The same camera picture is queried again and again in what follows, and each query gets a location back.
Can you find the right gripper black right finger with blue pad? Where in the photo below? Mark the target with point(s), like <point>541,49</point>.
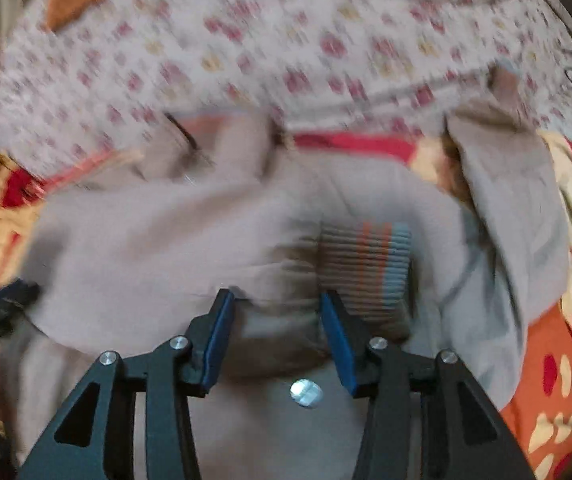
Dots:
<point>463,434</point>

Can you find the orange red patterned blanket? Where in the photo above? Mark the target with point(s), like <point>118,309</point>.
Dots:
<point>540,413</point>

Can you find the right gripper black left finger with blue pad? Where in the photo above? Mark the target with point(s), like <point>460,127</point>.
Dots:
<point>91,436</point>

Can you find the beige jacket with striped cuffs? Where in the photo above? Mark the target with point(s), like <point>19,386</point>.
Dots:
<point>467,264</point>

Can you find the floral white quilt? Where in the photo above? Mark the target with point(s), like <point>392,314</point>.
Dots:
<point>397,66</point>

